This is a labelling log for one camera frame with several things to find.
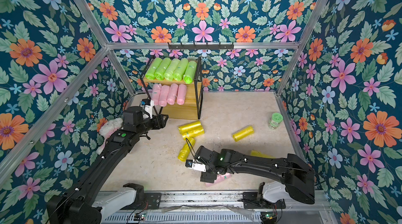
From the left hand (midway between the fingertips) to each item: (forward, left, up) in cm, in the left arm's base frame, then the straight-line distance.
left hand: (164, 115), depth 78 cm
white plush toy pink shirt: (+3, +37, -13) cm, 39 cm away
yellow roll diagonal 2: (-5, -10, -23) cm, 25 cm away
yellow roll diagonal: (-3, -43, -20) cm, 47 cm away
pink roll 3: (+16, -2, -2) cm, 17 cm away
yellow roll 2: (-16, -49, -20) cm, 55 cm away
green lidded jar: (+2, -64, -14) cm, 65 cm away
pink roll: (+18, +8, -2) cm, 19 cm away
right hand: (-23, -18, -16) cm, 33 cm away
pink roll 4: (+16, -8, -2) cm, 18 cm away
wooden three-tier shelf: (+15, -12, -16) cm, 25 cm away
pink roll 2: (+17, +3, -3) cm, 17 cm away
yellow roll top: (+6, -10, -21) cm, 24 cm away
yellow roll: (-1, -11, -19) cm, 22 cm away
